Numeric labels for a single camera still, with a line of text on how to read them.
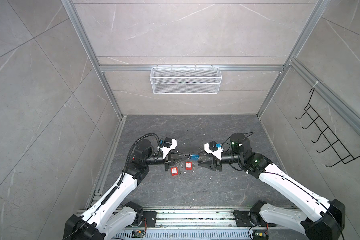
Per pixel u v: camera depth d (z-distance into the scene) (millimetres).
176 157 638
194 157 647
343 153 620
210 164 590
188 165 893
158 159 602
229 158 591
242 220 728
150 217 733
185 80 1009
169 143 557
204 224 730
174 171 885
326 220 377
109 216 445
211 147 546
